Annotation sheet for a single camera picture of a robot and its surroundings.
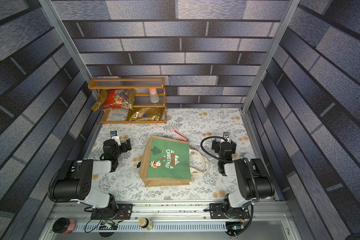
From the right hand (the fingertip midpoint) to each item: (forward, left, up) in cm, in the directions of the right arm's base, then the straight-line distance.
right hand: (223, 139), depth 93 cm
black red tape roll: (-47, +79, 0) cm, 92 cm away
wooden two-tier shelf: (+36, +57, +16) cm, 69 cm away
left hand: (-1, +66, +1) cm, 66 cm away
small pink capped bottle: (+27, +47, +13) cm, 56 cm away
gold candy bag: (+22, +47, 0) cm, 52 cm away
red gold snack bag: (+21, +72, +16) cm, 77 cm away
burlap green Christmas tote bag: (-18, +35, +3) cm, 39 cm away
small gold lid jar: (-46, +40, +5) cm, 62 cm away
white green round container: (-9, -15, -4) cm, 18 cm away
